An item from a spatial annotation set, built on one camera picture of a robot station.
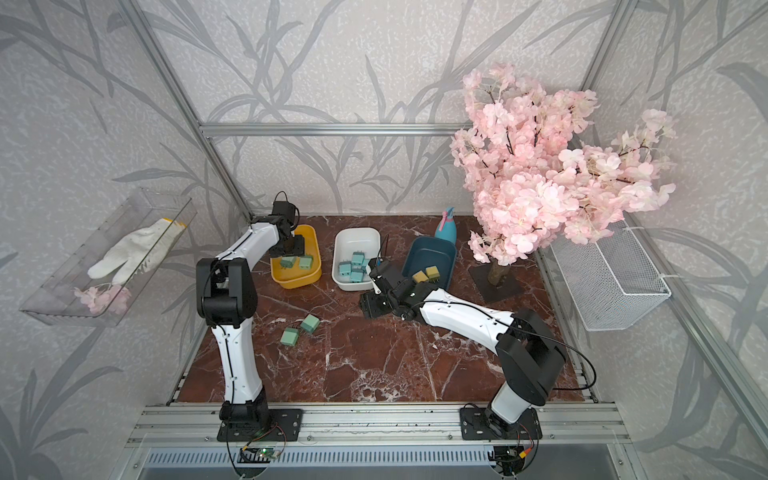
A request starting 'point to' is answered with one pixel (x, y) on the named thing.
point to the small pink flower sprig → (107, 296)
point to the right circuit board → (509, 458)
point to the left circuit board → (268, 452)
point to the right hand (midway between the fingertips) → (367, 299)
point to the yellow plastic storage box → (296, 276)
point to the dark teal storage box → (426, 251)
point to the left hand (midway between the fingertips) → (292, 248)
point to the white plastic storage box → (352, 240)
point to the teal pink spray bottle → (447, 227)
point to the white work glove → (138, 250)
